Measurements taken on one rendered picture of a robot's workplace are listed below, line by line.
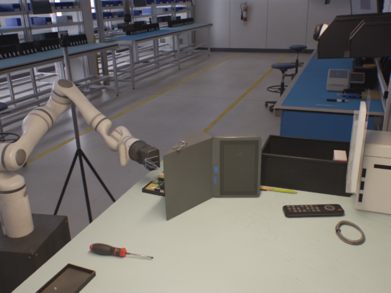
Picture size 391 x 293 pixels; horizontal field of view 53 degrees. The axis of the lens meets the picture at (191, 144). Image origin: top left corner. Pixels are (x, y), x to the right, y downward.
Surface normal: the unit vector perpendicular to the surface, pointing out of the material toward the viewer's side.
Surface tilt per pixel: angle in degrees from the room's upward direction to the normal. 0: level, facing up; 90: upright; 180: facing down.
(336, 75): 29
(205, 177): 90
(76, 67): 90
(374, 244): 0
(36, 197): 0
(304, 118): 90
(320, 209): 0
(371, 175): 90
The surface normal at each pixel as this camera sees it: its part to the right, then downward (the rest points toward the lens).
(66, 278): -0.03, -0.94
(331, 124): -0.36, 0.33
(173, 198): 0.70, 0.23
